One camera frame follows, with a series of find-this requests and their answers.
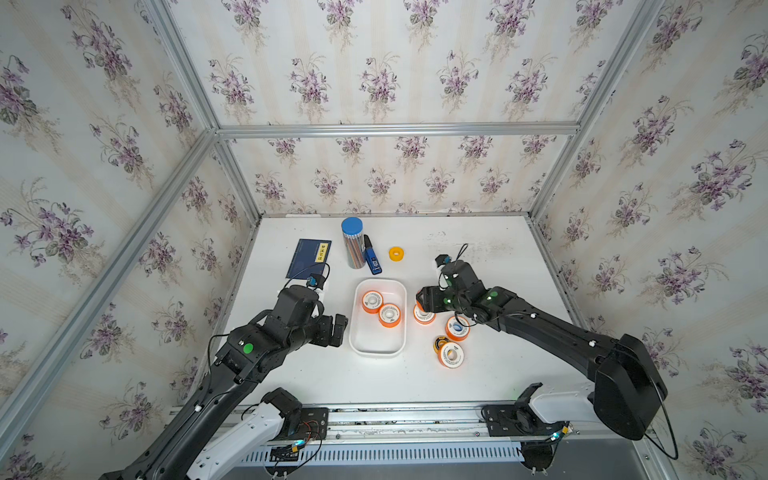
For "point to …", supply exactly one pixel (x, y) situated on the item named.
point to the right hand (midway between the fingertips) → (430, 294)
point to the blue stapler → (371, 257)
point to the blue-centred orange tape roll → (455, 331)
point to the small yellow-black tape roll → (438, 343)
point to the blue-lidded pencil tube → (354, 242)
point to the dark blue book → (311, 256)
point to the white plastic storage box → (366, 336)
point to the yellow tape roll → (396, 254)
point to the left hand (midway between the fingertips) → (335, 320)
